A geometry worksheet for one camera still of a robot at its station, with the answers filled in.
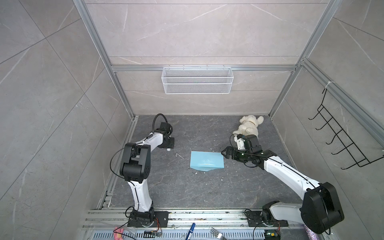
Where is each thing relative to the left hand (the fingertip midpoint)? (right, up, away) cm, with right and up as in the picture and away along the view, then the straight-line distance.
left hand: (168, 141), depth 100 cm
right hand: (+37, -5, -15) cm, 40 cm away
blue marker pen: (+16, -40, -31) cm, 53 cm away
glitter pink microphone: (+72, -40, -33) cm, 89 cm away
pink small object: (-17, -39, -34) cm, 54 cm away
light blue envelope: (+26, -13, -5) cm, 29 cm away
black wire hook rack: (+84, -3, -42) cm, 94 cm away
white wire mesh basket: (+20, +42, +1) cm, 46 cm away
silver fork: (+29, -41, -32) cm, 59 cm away
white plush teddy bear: (+56, +11, +1) cm, 57 cm away
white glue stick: (0, -6, -2) cm, 6 cm away
